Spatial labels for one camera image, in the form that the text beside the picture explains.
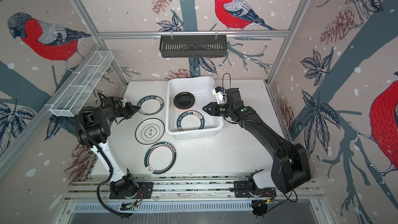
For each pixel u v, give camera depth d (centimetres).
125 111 93
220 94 74
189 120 98
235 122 70
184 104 104
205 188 75
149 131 95
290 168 41
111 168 60
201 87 110
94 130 57
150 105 107
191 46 107
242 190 73
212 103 73
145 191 73
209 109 79
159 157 83
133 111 95
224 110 68
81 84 78
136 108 103
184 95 110
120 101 92
